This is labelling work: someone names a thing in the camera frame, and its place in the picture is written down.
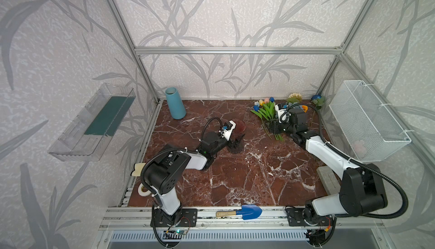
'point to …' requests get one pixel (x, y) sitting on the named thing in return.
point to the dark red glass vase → (238, 134)
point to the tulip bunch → (265, 108)
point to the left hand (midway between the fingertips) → (238, 130)
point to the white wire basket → (371, 132)
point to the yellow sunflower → (294, 98)
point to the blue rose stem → (319, 101)
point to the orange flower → (305, 108)
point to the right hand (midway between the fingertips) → (269, 120)
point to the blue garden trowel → (247, 212)
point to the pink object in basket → (360, 149)
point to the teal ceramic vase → (177, 108)
